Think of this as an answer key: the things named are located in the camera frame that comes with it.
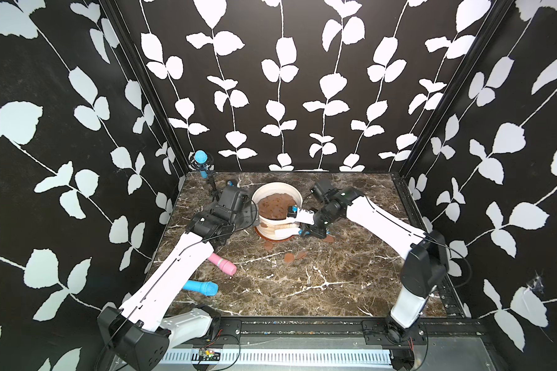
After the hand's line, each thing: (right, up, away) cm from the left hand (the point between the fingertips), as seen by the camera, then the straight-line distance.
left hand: (245, 208), depth 76 cm
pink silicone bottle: (-10, -22, +10) cm, 26 cm away
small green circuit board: (-10, -46, -5) cm, 47 cm away
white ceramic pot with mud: (+9, +2, +20) cm, 22 cm away
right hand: (+20, -7, +6) cm, 22 cm away
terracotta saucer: (+11, -14, +19) cm, 26 cm away
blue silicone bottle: (-14, -28, +3) cm, 31 cm away
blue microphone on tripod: (-21, +18, +18) cm, 33 cm away
